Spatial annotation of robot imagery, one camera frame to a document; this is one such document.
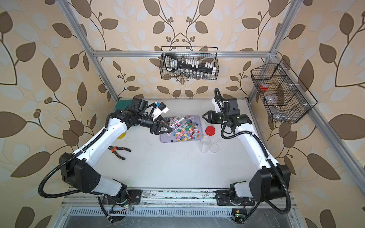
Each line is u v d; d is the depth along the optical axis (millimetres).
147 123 643
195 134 987
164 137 959
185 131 992
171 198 753
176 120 712
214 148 934
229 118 580
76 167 404
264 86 807
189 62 833
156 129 640
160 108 643
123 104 1116
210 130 990
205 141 982
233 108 599
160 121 663
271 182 396
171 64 866
